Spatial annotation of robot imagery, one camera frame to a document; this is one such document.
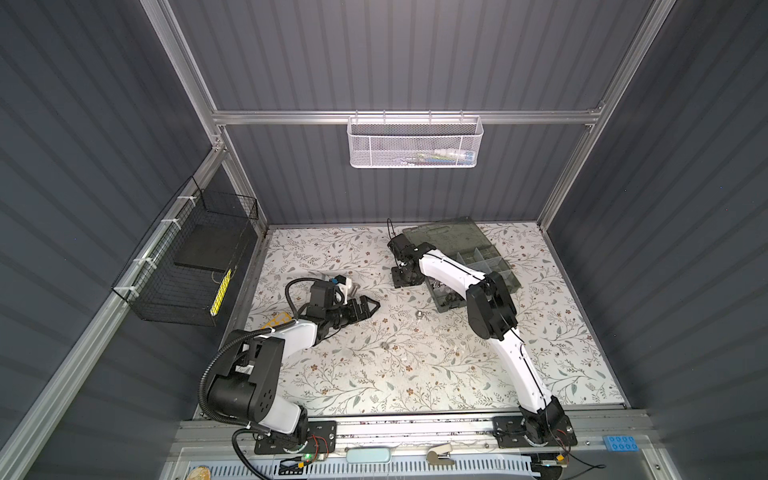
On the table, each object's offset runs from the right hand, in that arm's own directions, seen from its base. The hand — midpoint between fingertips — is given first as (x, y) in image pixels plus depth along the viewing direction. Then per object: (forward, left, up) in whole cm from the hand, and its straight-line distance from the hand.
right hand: (403, 283), depth 104 cm
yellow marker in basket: (-22, +43, +29) cm, 56 cm away
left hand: (-14, +10, +6) cm, 18 cm away
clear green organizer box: (+20, -23, 0) cm, 30 cm away
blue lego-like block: (-48, -52, +1) cm, 70 cm away
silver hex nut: (-12, -5, 0) cm, 13 cm away
